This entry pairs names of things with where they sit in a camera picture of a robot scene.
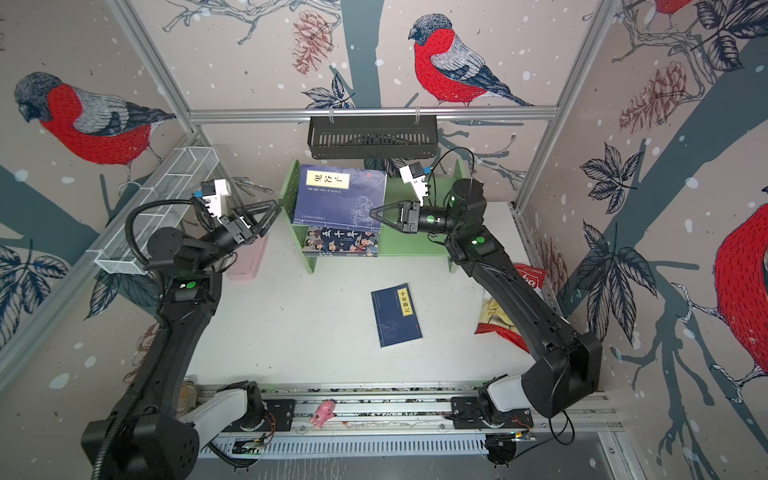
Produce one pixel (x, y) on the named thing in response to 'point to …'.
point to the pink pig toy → (324, 413)
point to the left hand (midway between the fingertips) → (274, 211)
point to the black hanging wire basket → (372, 137)
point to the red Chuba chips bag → (497, 315)
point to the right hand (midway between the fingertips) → (368, 222)
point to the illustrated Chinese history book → (341, 242)
